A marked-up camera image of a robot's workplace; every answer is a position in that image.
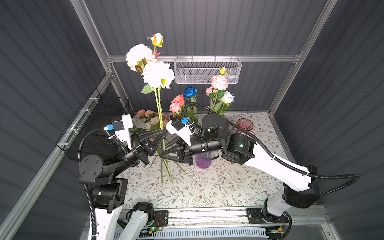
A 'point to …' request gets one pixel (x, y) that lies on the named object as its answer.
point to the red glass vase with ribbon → (245, 123)
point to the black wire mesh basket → (96, 114)
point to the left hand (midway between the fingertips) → (168, 132)
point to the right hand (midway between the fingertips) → (162, 156)
